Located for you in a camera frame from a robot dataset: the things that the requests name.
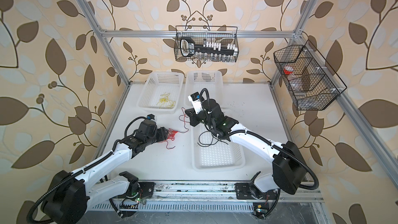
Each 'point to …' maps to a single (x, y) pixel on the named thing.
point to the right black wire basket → (313, 84)
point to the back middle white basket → (195, 81)
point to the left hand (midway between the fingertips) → (166, 130)
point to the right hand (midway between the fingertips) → (186, 112)
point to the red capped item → (288, 70)
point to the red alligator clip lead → (182, 121)
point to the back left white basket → (162, 93)
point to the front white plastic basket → (211, 153)
